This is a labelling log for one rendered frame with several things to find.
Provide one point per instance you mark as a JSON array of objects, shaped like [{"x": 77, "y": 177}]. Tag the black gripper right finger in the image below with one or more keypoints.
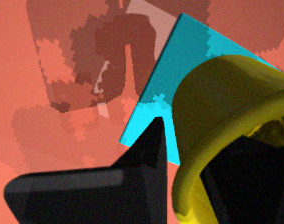
[{"x": 245, "y": 182}]

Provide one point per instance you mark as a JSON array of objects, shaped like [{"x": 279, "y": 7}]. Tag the yellow cup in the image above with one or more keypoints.
[{"x": 215, "y": 103}]

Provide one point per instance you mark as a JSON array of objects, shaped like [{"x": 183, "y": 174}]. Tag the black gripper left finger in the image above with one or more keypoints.
[{"x": 133, "y": 190}]

